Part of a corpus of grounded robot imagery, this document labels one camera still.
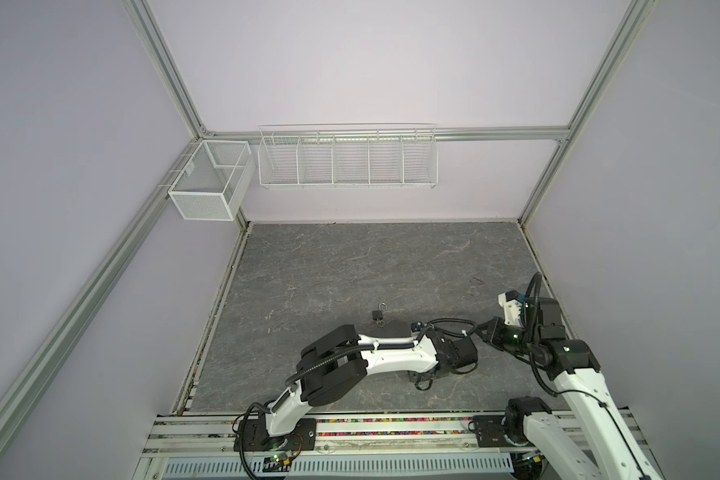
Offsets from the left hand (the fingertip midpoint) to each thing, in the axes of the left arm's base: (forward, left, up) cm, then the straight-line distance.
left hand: (429, 377), depth 82 cm
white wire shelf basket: (+64, +20, +29) cm, 73 cm away
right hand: (+7, -13, +12) cm, 19 cm away
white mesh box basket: (+62, +66, +22) cm, 93 cm away
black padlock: (+20, +13, -1) cm, 24 cm away
